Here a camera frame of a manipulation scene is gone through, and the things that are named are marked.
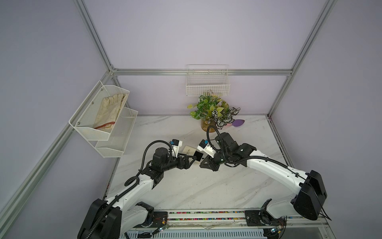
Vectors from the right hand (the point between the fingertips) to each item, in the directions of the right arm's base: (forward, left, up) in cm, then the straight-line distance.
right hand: (203, 165), depth 75 cm
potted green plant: (+31, -8, +8) cm, 32 cm away
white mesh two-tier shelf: (+18, +57, -4) cm, 60 cm away
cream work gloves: (+28, +51, +16) cm, 61 cm away
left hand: (+5, +7, -2) cm, 9 cm away
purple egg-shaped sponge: (+43, -30, -15) cm, 54 cm away
